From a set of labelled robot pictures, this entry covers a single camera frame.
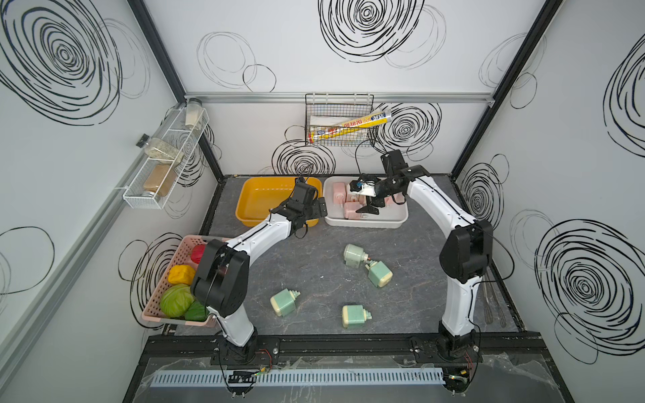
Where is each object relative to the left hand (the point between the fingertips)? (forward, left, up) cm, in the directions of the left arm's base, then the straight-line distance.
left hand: (313, 204), depth 92 cm
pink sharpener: (+12, -10, -6) cm, 17 cm away
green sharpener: (-23, -23, -7) cm, 33 cm away
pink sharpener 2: (+4, -14, -6) cm, 16 cm away
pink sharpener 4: (-5, -25, +10) cm, 27 cm away
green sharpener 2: (-33, +7, -7) cm, 35 cm away
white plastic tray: (+4, -32, -11) cm, 34 cm away
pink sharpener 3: (+10, -16, -6) cm, 20 cm away
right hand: (+1, -17, +6) cm, 18 cm away
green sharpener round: (-17, -15, -7) cm, 23 cm away
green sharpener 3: (-37, -14, -7) cm, 40 cm away
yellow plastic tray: (+12, +26, -10) cm, 30 cm away
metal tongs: (-25, -61, -11) cm, 67 cm away
